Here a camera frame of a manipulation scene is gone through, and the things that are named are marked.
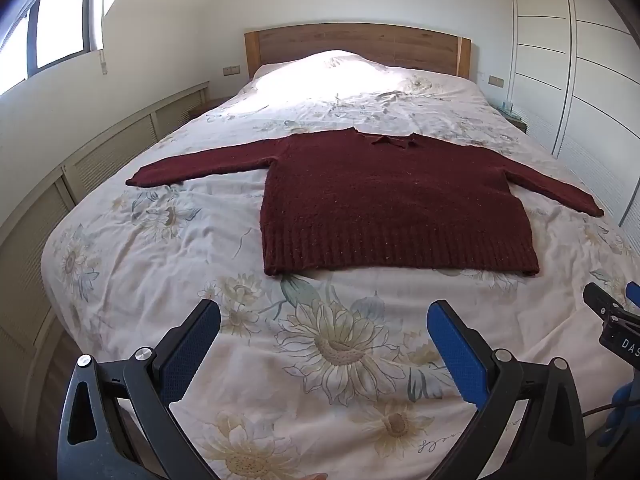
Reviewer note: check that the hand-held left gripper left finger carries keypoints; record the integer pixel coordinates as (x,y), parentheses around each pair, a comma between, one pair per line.
(192,352)

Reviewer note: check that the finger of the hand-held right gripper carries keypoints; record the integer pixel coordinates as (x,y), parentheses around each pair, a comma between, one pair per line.
(602,300)
(634,294)

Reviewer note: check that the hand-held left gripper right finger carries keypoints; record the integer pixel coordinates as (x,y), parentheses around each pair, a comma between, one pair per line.
(457,355)

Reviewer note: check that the dark red knitted sweater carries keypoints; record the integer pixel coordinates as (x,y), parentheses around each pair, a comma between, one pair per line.
(380,195)

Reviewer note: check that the bed with floral duvet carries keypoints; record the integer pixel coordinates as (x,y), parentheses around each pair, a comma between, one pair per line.
(320,310)

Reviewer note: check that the wooden nightstand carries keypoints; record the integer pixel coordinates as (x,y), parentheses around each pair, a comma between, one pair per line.
(515,119)

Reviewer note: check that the glass item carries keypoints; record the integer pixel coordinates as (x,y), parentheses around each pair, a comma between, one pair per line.
(507,106)

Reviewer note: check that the white wardrobe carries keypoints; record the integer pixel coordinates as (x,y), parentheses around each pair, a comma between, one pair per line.
(580,75)

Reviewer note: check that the wooden headboard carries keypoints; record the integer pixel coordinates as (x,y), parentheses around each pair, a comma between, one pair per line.
(360,45)

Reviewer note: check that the window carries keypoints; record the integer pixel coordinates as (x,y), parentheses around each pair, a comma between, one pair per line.
(47,25)

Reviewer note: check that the louvered wall cabinet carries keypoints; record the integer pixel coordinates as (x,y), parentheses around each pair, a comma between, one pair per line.
(75,170)

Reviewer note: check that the beige wall switch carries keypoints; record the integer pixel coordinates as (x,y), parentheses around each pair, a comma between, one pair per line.
(231,71)
(496,80)

